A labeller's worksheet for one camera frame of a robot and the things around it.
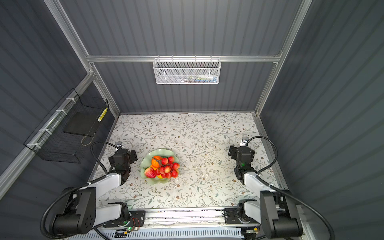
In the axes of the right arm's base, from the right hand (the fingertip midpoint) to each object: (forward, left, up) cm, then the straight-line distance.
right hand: (243, 147), depth 88 cm
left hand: (-3, +73, 0) cm, 73 cm away
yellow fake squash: (-16, +49, -5) cm, 52 cm away
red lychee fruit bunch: (-15, +43, +4) cm, 45 cm away
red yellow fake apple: (-15, +54, -2) cm, 56 cm away
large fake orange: (-10, +52, +1) cm, 53 cm away
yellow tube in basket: (+10, +80, +20) cm, 83 cm away
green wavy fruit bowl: (-7, +59, -4) cm, 59 cm away
